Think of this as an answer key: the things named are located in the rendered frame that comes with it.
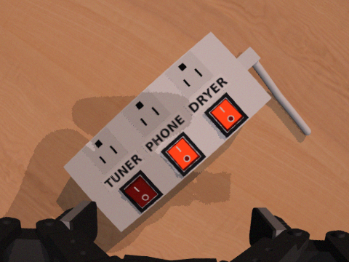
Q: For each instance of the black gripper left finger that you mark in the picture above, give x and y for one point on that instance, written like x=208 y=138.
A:
x=73 y=242

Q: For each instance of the white power strip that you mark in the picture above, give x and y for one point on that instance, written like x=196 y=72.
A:
x=171 y=127

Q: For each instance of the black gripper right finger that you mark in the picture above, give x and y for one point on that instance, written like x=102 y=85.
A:
x=290 y=245

